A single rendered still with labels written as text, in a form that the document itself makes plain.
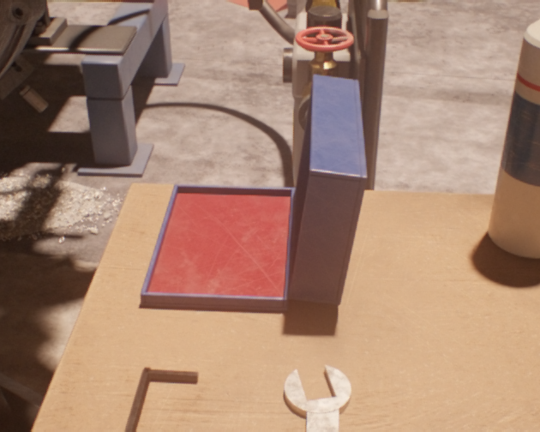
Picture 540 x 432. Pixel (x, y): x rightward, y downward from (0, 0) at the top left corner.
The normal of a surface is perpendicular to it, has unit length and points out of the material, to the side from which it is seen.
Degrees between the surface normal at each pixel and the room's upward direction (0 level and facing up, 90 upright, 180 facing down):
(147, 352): 0
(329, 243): 90
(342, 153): 7
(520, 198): 90
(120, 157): 90
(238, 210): 0
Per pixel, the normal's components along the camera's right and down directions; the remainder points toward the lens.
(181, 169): 0.00, -0.84
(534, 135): -0.66, 0.41
